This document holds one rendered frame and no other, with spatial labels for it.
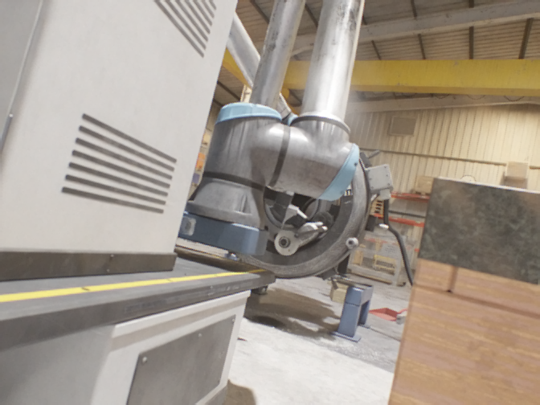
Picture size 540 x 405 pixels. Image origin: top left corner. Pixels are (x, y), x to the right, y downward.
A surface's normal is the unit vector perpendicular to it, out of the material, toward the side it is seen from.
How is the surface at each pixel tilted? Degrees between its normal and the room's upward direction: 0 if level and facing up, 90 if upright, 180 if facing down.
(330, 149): 74
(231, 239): 90
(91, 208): 90
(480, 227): 90
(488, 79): 90
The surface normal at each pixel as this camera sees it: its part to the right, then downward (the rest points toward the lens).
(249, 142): 0.12, -0.04
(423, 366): -0.37, -0.16
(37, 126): 0.93, 0.20
